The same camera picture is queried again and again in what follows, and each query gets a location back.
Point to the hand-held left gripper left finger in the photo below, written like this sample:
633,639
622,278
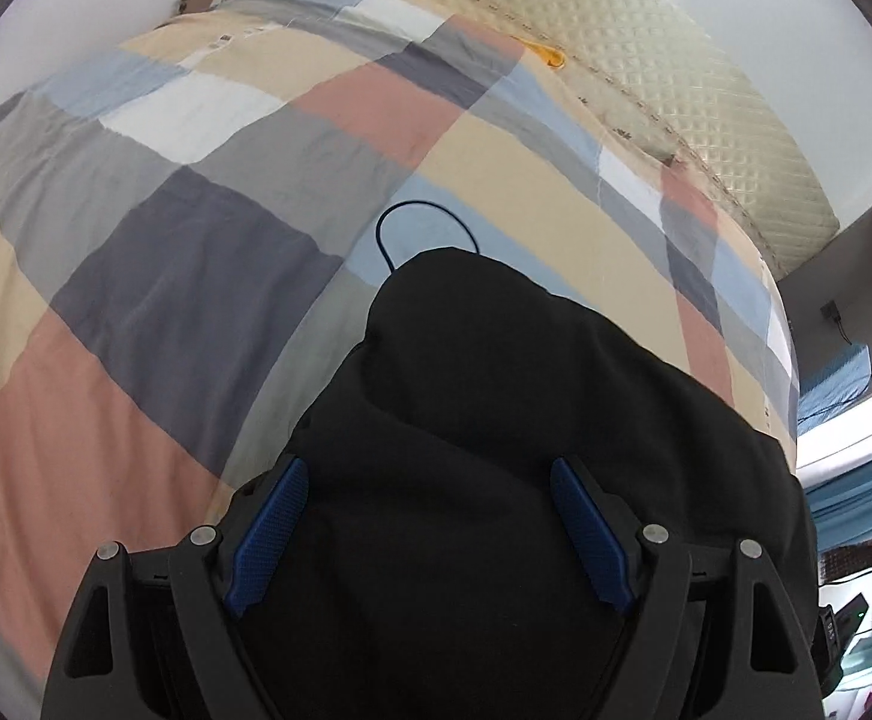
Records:
267,540

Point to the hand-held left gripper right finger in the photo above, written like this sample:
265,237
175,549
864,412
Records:
593,540

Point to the black puffer jacket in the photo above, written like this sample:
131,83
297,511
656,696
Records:
518,427

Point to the blue curtain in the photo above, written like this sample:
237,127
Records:
856,499

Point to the white grey wardrobe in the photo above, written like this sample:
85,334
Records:
856,427

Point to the blue cloth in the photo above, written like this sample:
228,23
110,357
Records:
833,386

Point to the plaid checked duvet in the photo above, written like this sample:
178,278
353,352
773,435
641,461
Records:
181,240

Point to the cream quilted headboard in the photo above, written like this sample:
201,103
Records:
691,90

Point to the yellow cloth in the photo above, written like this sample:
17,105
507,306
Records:
548,54

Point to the dark wall outlet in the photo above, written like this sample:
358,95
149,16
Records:
831,311

